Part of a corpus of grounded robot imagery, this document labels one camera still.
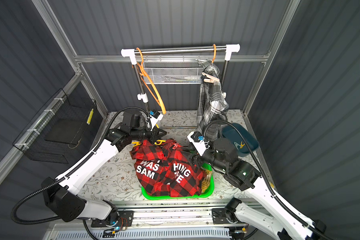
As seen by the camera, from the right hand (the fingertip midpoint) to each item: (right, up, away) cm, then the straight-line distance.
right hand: (190, 145), depth 63 cm
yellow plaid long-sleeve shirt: (+9, -21, +14) cm, 26 cm away
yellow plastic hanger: (-14, +1, +6) cm, 15 cm away
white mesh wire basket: (-10, +49, +49) cm, 70 cm away
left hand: (-11, +4, +9) cm, 15 cm away
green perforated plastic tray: (+10, -25, +11) cm, 29 cm away
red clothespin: (-6, -1, +3) cm, 7 cm away
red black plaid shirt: (-11, -14, +12) cm, 21 cm away
